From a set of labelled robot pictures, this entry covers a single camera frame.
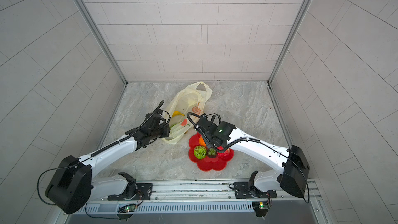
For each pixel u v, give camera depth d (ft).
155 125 2.19
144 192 2.32
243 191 2.32
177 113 3.16
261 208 2.23
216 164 2.62
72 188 1.29
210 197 2.32
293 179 1.24
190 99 3.42
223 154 2.53
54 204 1.31
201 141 2.71
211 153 2.58
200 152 2.54
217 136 1.66
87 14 2.65
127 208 2.13
